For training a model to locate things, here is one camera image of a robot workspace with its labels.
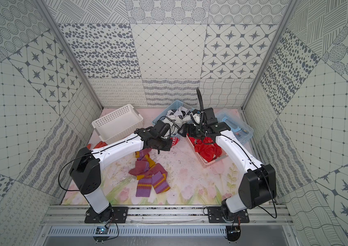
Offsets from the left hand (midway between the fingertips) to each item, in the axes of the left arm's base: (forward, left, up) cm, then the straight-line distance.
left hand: (175, 148), depth 83 cm
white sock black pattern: (+28, 0, -6) cm, 29 cm away
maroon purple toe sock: (-2, +19, -8) cm, 21 cm away
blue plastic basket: (+40, +4, -6) cm, 41 cm away
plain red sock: (+4, -18, -7) cm, 20 cm away
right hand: (+5, -5, +6) cm, 9 cm away
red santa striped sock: (+5, +1, 0) cm, 5 cm away
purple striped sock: (-13, +10, -12) cm, 20 cm away
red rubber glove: (+8, +50, -11) cm, 52 cm away
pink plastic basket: (-5, -16, -7) cm, 19 cm away
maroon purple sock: (-7, +19, -10) cm, 23 cm away
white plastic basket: (+26, +43, -12) cm, 52 cm away
